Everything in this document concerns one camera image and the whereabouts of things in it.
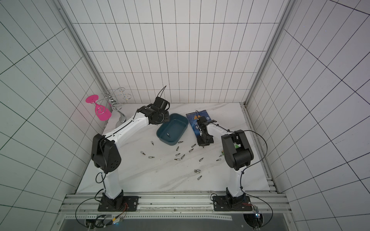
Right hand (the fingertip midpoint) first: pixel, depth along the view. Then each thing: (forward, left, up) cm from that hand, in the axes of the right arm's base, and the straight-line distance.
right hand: (198, 144), depth 96 cm
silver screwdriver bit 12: (-12, -2, +1) cm, 12 cm away
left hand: (+7, +23, +16) cm, 29 cm away
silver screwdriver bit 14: (-8, -15, +1) cm, 17 cm away
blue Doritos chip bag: (+21, +4, +3) cm, 22 cm away
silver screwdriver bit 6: (-5, +14, +1) cm, 15 cm away
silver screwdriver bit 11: (-1, +3, +1) cm, 3 cm away
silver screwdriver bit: (+6, +22, +1) cm, 22 cm away
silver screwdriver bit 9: (-10, +10, +1) cm, 14 cm away
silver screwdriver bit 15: (-23, -1, +1) cm, 23 cm away
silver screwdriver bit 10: (-5, +5, +1) cm, 7 cm away
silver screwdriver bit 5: (-1, +13, +2) cm, 13 cm away
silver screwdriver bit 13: (-11, -13, +1) cm, 17 cm away
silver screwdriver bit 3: (-9, +37, +1) cm, 38 cm away
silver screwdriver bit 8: (-12, +13, +2) cm, 18 cm away
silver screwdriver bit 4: (-12, +30, +2) cm, 33 cm away
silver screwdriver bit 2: (-1, +32, +1) cm, 32 cm away
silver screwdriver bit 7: (-9, +13, +2) cm, 16 cm away
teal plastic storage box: (+7, +20, +1) cm, 22 cm away
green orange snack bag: (-6, -16, +2) cm, 17 cm away
